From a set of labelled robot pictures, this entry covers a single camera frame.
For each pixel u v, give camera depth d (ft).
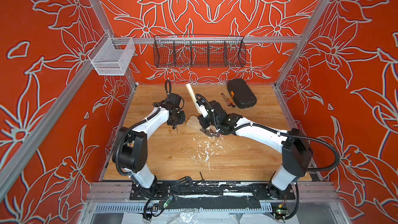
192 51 3.27
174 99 2.38
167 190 2.37
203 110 2.15
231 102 3.50
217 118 2.04
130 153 1.49
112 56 3.09
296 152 1.46
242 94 3.49
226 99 3.62
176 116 2.50
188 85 2.43
